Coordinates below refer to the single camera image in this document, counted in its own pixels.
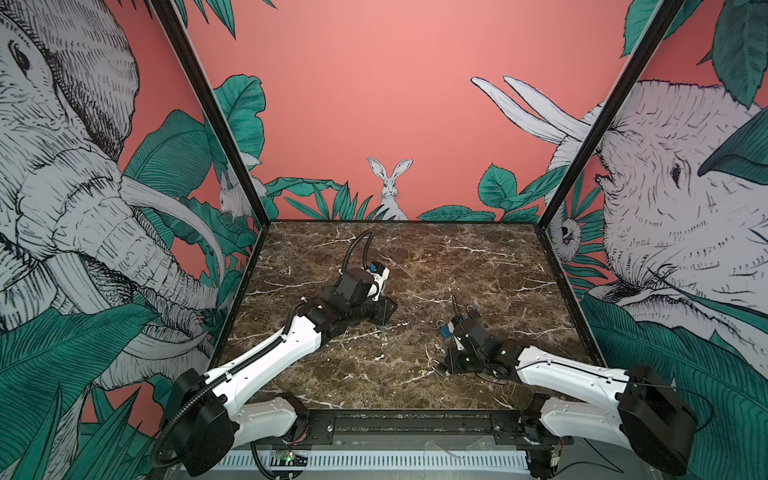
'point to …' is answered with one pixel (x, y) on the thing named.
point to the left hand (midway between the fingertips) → (395, 301)
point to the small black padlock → (440, 368)
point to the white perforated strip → (403, 461)
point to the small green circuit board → (290, 458)
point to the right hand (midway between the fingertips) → (442, 359)
